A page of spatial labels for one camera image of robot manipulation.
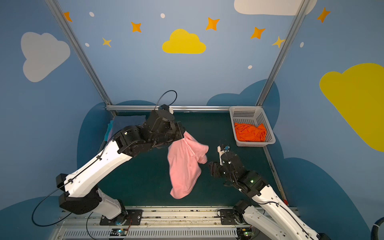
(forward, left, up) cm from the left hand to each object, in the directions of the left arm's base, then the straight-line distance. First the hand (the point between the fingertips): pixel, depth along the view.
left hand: (188, 129), depth 62 cm
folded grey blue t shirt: (+30, +50, -30) cm, 66 cm away
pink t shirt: (-2, +2, -21) cm, 21 cm away
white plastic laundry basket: (+44, -51, -35) cm, 76 cm away
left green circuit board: (-33, +33, -39) cm, 61 cm away
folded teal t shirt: (+21, +57, -33) cm, 69 cm away
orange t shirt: (+25, -43, -33) cm, 59 cm away
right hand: (-5, -13, -19) cm, 24 cm away
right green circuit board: (-33, -30, -39) cm, 59 cm away
